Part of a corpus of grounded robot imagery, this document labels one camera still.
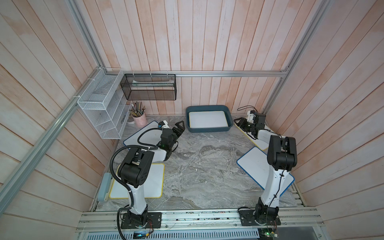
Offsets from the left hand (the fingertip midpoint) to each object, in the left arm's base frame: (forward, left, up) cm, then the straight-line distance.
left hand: (183, 126), depth 95 cm
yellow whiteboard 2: (-35, +16, -15) cm, 42 cm away
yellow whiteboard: (+18, -21, -12) cm, 30 cm away
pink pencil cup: (+10, +31, -1) cm, 33 cm away
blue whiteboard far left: (-11, +17, +2) cm, 21 cm away
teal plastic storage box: (+26, -20, -9) cm, 34 cm away
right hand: (+10, -37, -4) cm, 39 cm away
